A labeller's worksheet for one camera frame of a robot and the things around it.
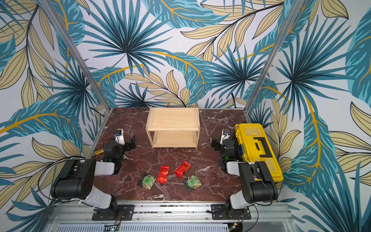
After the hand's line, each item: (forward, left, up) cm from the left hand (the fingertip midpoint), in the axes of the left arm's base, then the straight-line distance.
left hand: (127, 137), depth 92 cm
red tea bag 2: (-18, -36, -7) cm, 41 cm away
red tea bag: (-21, -25, -7) cm, 33 cm away
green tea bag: (-25, -15, -8) cm, 30 cm away
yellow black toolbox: (-10, -77, +9) cm, 78 cm away
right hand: (+1, -61, +1) cm, 61 cm away
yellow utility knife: (-7, +18, -7) cm, 21 cm away
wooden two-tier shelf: (+7, -28, +10) cm, 31 cm away
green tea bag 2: (-25, -43, -8) cm, 50 cm away
